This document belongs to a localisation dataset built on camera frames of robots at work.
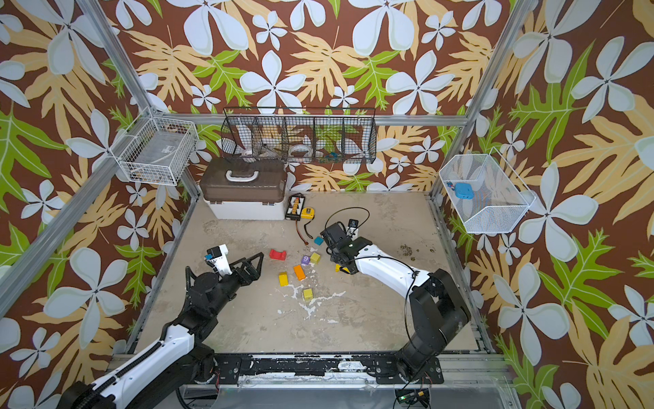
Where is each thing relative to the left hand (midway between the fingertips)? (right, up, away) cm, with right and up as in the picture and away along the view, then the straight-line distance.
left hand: (253, 254), depth 79 cm
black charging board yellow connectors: (+9, +17, +35) cm, 40 cm away
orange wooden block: (+13, -9, +14) cm, 21 cm away
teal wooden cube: (+20, +2, +25) cm, 32 cm away
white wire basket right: (+76, +20, +4) cm, 79 cm away
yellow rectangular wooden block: (+26, -3, -5) cm, 27 cm away
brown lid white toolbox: (-8, +22, +15) cm, 28 cm away
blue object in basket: (+71, +21, +7) cm, 74 cm away
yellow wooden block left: (+8, -11, +12) cm, 18 cm away
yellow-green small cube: (+17, -15, +7) cm, 24 cm away
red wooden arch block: (+3, -3, +18) cm, 18 cm away
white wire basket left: (-35, +36, +7) cm, 51 cm away
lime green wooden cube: (+19, -4, +17) cm, 25 cm away
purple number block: (+15, -5, +18) cm, 24 cm away
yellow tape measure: (+15, +14, +32) cm, 38 cm away
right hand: (+28, -1, +10) cm, 30 cm away
